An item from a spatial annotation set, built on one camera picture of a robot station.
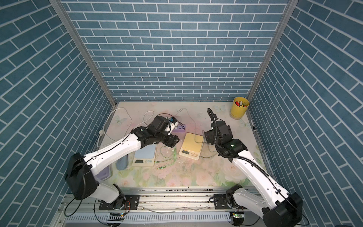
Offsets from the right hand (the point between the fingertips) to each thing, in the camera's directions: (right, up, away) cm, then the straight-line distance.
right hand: (217, 130), depth 79 cm
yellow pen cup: (+20, +14, +21) cm, 32 cm away
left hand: (-22, -5, +2) cm, 23 cm away
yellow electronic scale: (-14, -12, +17) cm, 25 cm away
